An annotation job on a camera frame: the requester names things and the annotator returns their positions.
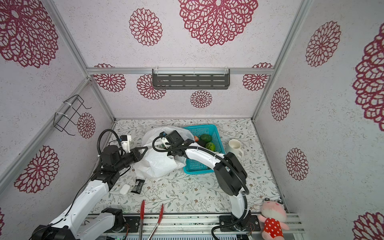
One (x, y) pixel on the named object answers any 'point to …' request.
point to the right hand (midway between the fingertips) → (163, 149)
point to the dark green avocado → (206, 137)
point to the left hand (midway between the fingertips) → (147, 150)
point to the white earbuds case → (125, 189)
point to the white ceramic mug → (234, 146)
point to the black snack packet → (138, 186)
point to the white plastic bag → (155, 164)
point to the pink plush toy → (274, 216)
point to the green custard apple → (210, 146)
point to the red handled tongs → (142, 211)
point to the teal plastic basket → (192, 166)
